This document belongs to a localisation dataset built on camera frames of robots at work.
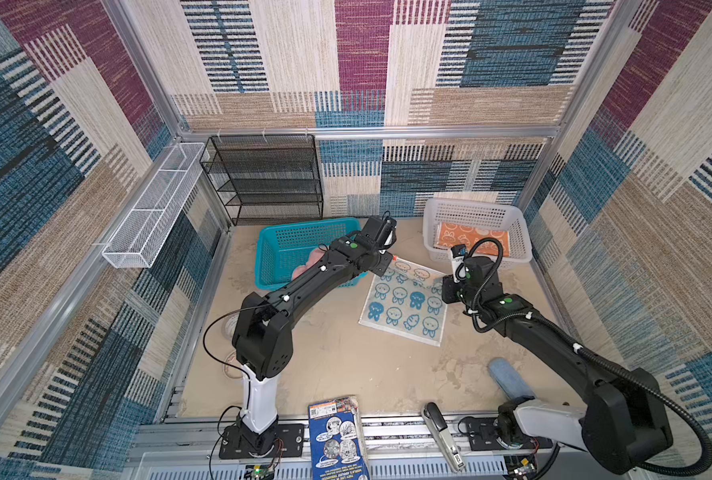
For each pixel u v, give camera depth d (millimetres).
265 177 1082
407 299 991
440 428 712
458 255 745
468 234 1143
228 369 510
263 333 482
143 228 730
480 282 630
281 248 1112
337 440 714
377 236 673
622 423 402
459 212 1152
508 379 806
